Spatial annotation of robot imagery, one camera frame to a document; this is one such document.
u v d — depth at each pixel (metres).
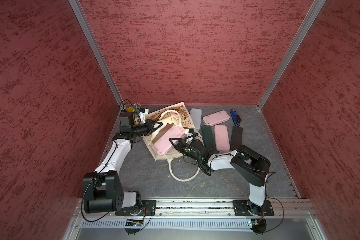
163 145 0.82
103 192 0.41
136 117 0.74
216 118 1.11
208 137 1.00
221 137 1.01
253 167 0.52
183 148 0.76
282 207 0.75
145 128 0.73
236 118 1.10
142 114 0.76
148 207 0.70
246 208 0.73
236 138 1.00
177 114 0.83
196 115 1.13
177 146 0.76
